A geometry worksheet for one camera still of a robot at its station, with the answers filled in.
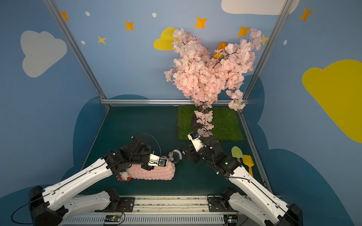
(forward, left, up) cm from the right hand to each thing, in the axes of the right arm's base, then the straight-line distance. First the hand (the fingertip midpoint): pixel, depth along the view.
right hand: (189, 146), depth 75 cm
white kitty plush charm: (-14, +37, -14) cm, 42 cm away
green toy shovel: (+8, -32, -19) cm, 38 cm away
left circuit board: (-33, +38, -21) cm, 55 cm away
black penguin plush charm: (0, +8, -13) cm, 16 cm away
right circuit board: (-30, -23, -22) cm, 44 cm away
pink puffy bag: (-11, +12, -11) cm, 20 cm away
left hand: (-4, +15, -2) cm, 16 cm away
